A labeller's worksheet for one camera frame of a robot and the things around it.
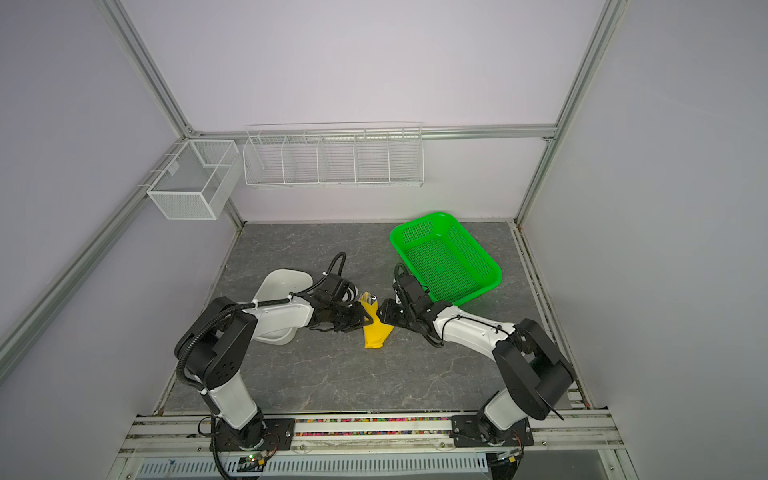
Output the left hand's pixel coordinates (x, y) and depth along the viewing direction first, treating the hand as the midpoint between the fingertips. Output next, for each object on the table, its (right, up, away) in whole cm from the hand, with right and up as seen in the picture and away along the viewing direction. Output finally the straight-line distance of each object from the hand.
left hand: (370, 326), depth 90 cm
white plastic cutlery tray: (-16, +12, -28) cm, 35 cm away
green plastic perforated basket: (+26, +20, +18) cm, 37 cm away
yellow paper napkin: (+1, -2, -1) cm, 3 cm away
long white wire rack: (-12, +55, +7) cm, 57 cm away
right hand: (+3, +4, -3) cm, 6 cm away
